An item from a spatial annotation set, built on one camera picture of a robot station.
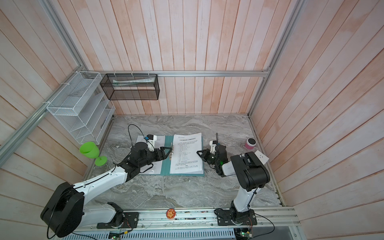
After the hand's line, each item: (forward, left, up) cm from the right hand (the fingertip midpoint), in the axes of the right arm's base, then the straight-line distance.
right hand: (196, 151), depth 94 cm
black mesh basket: (+40, +47, +21) cm, 65 cm away
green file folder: (-6, +20, -4) cm, 21 cm away
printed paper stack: (-3, +7, -4) cm, 9 cm away
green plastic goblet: (-7, +59, +12) cm, 61 cm away
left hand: (-7, +16, +10) cm, 20 cm away
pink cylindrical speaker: (+8, -37, -1) cm, 38 cm away
